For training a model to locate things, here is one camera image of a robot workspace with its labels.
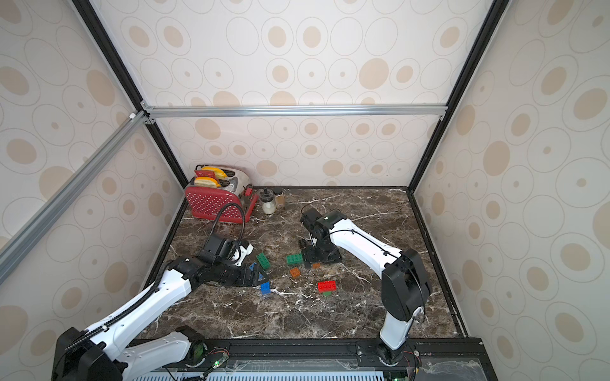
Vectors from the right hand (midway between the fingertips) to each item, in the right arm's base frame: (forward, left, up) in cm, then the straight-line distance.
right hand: (315, 268), depth 83 cm
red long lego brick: (-2, -4, -11) cm, 12 cm away
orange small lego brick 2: (+2, +8, -7) cm, 11 cm away
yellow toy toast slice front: (+29, +45, +13) cm, 55 cm away
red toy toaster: (+25, +46, +5) cm, 53 cm away
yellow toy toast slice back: (+34, +41, +13) cm, 55 cm away
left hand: (-7, +17, +4) cm, 18 cm away
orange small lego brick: (-4, -1, +10) cm, 10 cm away
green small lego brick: (-6, -4, -9) cm, 11 cm away
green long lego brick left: (+6, +21, -8) cm, 23 cm away
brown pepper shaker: (+36, +18, -4) cm, 40 cm away
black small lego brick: (+15, +6, -8) cm, 18 cm away
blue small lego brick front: (-6, +18, -6) cm, 20 cm away
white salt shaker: (+32, +22, -2) cm, 39 cm away
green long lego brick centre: (+8, +9, -8) cm, 14 cm away
